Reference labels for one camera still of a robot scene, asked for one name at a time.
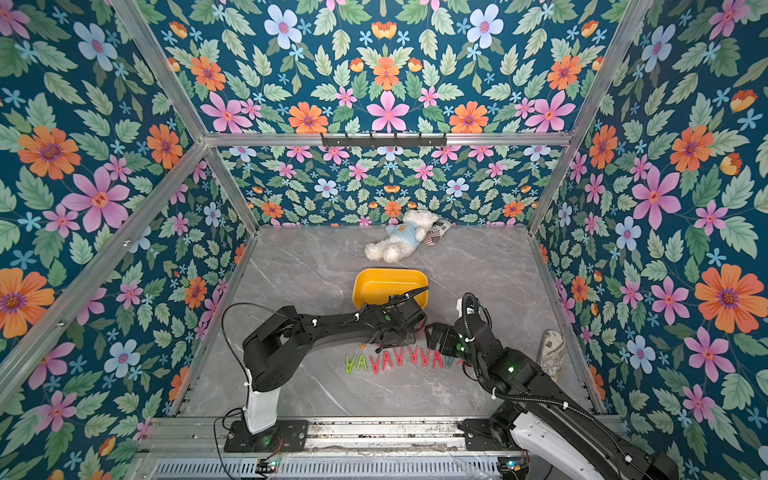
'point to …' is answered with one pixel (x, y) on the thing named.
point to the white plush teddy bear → (401, 237)
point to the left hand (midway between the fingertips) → (415, 338)
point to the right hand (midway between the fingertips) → (437, 331)
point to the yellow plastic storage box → (377, 285)
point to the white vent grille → (336, 468)
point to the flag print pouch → (551, 353)
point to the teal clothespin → (449, 360)
